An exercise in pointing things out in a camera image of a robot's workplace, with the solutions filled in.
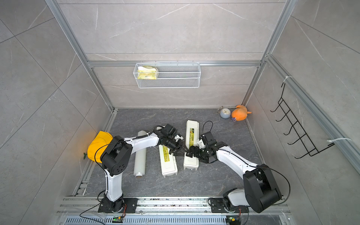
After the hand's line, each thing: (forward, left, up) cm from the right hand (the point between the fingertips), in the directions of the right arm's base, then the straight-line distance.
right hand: (192, 156), depth 84 cm
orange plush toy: (+36, -40, 0) cm, 53 cm away
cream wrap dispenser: (-4, +14, +1) cm, 15 cm away
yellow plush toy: (+13, +67, -7) cm, 69 cm away
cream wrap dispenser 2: (+11, -1, +2) cm, 11 cm away
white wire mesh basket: (+53, +13, +23) cm, 59 cm away
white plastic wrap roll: (-4, +32, -1) cm, 32 cm away
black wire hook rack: (-4, -51, +24) cm, 56 cm away
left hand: (+2, +2, +2) cm, 3 cm away
